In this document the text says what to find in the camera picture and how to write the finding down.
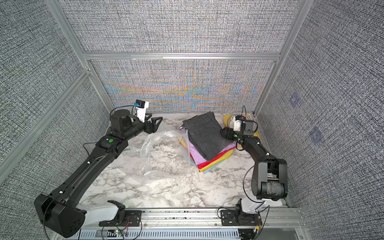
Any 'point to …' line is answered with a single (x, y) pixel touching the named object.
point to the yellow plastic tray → (225, 122)
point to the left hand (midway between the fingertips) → (159, 114)
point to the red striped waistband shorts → (200, 165)
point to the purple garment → (198, 158)
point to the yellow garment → (220, 159)
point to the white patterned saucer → (230, 121)
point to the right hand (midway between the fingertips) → (227, 127)
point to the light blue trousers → (194, 164)
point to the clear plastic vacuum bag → (160, 154)
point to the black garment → (205, 131)
